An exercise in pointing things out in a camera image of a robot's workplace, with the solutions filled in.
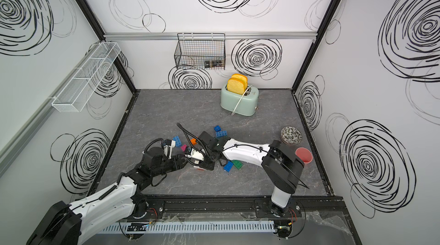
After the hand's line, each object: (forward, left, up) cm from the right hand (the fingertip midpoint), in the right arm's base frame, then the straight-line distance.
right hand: (202, 162), depth 83 cm
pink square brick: (+9, +11, -2) cm, 14 cm away
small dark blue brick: (+22, -6, -3) cm, 23 cm away
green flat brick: (+1, -17, -3) cm, 18 cm away
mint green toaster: (+32, -24, +6) cm, 40 cm away
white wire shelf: (+15, +52, +30) cm, 63 cm away
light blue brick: (+18, -10, -3) cm, 21 cm away
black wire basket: (+78, +9, +12) cm, 79 cm away
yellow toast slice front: (+38, -17, +16) cm, 45 cm away
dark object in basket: (+42, -5, +28) cm, 51 cm away
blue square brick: (0, -13, -3) cm, 13 cm away
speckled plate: (+18, -48, -4) cm, 52 cm away
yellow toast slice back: (+43, -20, +18) cm, 51 cm away
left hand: (0, +7, +2) cm, 7 cm away
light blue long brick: (+13, +15, -2) cm, 20 cm away
